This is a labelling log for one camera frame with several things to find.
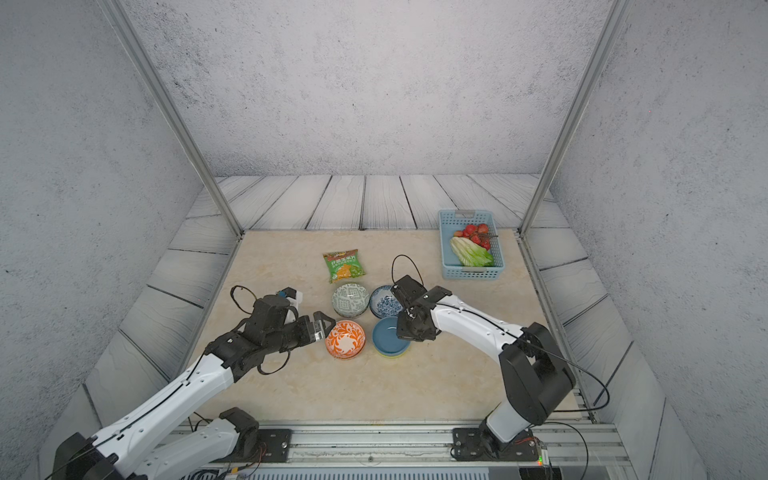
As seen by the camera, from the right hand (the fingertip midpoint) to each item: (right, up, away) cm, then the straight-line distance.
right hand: (406, 334), depth 85 cm
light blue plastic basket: (+19, +35, +34) cm, 53 cm away
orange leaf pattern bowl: (-18, -3, +4) cm, 18 cm away
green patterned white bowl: (-17, +8, +11) cm, 22 cm away
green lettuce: (+23, +23, +20) cm, 38 cm away
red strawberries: (+28, +30, +30) cm, 51 cm away
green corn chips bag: (-21, +19, +20) cm, 34 cm away
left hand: (-21, +3, -6) cm, 22 cm away
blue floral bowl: (-7, +7, +12) cm, 15 cm away
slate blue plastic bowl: (-6, -2, +2) cm, 7 cm away
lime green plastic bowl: (-3, -7, +2) cm, 8 cm away
